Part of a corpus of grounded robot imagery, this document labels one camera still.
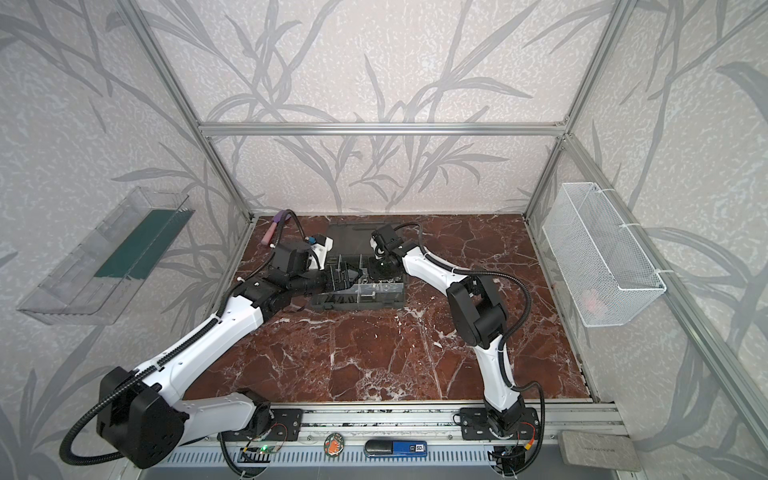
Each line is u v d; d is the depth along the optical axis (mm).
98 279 645
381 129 1842
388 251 749
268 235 1125
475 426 727
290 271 599
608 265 615
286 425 728
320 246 710
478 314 534
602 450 680
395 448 674
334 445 707
